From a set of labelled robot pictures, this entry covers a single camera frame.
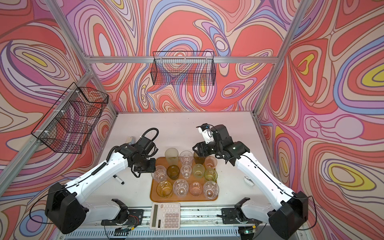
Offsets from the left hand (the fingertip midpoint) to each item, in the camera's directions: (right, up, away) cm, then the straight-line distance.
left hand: (155, 168), depth 79 cm
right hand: (+24, +10, -4) cm, 26 cm away
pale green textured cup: (+24, -3, +7) cm, 25 cm away
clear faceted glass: (+30, -13, +2) cm, 33 cm away
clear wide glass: (+13, -11, +3) cm, 18 cm away
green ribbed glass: (+31, -5, +6) cm, 32 cm away
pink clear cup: (+22, -12, +2) cm, 25 cm away
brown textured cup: (+24, +2, +12) cm, 26 cm away
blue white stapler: (-23, +14, +20) cm, 33 cm away
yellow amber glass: (+4, -12, +2) cm, 12 cm away
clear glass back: (+1, -6, +7) cm, 9 cm away
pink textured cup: (+31, +1, +9) cm, 32 cm away
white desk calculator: (+7, -21, -7) cm, 24 cm away
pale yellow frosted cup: (+8, +5, +9) cm, 13 cm away
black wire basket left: (-43, +22, -7) cm, 49 cm away
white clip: (+52, -8, +5) cm, 53 cm away
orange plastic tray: (+15, -7, +5) cm, 18 cm away
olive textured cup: (+9, -4, +7) cm, 12 cm away
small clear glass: (+16, -4, +8) cm, 19 cm away
